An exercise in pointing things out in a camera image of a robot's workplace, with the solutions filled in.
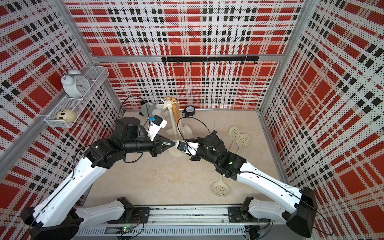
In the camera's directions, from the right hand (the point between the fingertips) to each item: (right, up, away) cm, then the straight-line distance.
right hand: (187, 140), depth 68 cm
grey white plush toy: (-32, +18, +42) cm, 56 cm away
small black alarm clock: (-3, +18, +50) cm, 54 cm away
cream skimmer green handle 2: (+17, -28, +13) cm, 35 cm away
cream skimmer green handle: (+30, +1, +36) cm, 47 cm away
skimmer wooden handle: (-3, +2, +28) cm, 28 cm away
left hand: (-5, -1, -6) cm, 8 cm away
